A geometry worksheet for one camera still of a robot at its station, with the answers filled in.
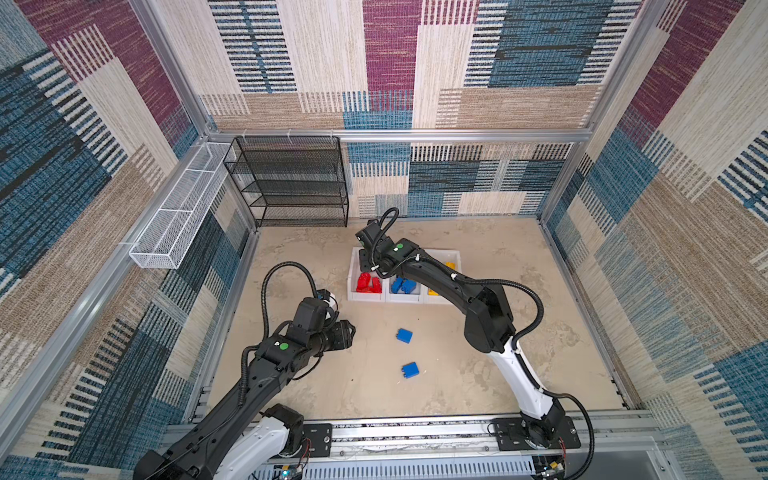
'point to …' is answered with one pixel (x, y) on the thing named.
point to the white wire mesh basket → (164, 240)
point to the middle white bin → (417, 295)
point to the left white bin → (353, 270)
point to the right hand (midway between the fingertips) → (369, 261)
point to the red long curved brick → (376, 286)
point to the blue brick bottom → (410, 370)
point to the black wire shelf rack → (291, 181)
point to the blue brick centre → (404, 335)
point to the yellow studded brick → (450, 264)
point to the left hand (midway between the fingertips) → (348, 326)
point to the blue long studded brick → (396, 284)
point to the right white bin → (452, 259)
